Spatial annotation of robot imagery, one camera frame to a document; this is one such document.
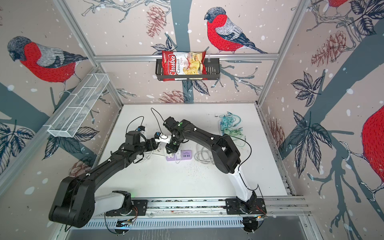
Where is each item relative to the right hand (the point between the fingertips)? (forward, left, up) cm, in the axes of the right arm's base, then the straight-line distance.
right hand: (168, 152), depth 87 cm
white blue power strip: (+23, -33, -2) cm, 40 cm away
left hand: (+5, +8, +4) cm, 10 cm away
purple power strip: (0, -10, -4) cm, 11 cm away
